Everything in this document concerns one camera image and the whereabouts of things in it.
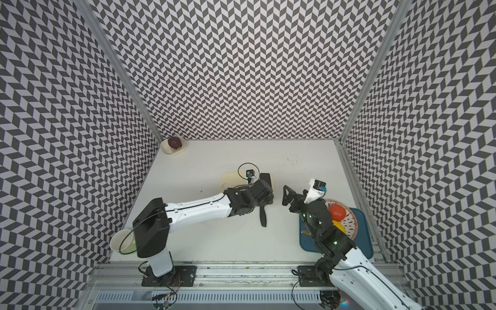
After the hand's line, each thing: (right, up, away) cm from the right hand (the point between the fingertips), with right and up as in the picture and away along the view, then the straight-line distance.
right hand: (292, 192), depth 75 cm
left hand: (-12, -3, +9) cm, 15 cm away
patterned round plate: (+27, -15, +9) cm, 32 cm away
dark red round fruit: (-63, +23, +39) cm, 78 cm away
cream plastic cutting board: (-28, +2, +23) cm, 36 cm away
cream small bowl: (-68, +19, +41) cm, 82 cm away
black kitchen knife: (-9, +3, +27) cm, 29 cm away
